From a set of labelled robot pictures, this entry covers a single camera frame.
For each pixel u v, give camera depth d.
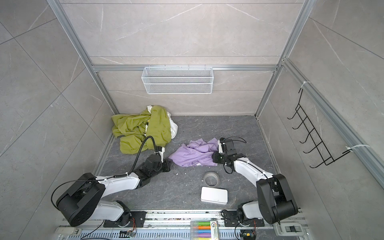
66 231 0.68
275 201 0.41
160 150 0.81
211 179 0.88
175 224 0.73
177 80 1.00
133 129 1.01
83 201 0.42
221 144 0.70
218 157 0.80
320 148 0.64
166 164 0.78
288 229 0.69
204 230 0.69
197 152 0.87
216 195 0.79
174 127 1.07
